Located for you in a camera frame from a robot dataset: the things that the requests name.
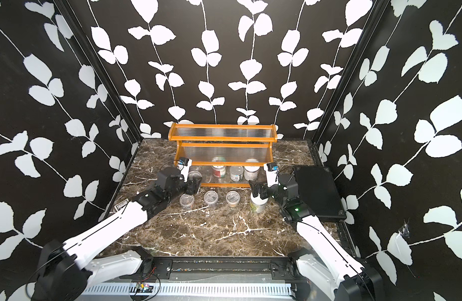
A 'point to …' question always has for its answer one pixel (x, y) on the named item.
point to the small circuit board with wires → (144, 288)
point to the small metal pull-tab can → (236, 173)
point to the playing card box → (120, 205)
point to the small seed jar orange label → (196, 175)
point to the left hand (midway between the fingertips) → (196, 173)
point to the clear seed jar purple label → (187, 201)
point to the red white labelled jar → (218, 171)
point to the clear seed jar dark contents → (211, 198)
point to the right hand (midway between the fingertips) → (257, 175)
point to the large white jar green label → (257, 204)
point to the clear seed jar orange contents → (233, 198)
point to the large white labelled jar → (251, 172)
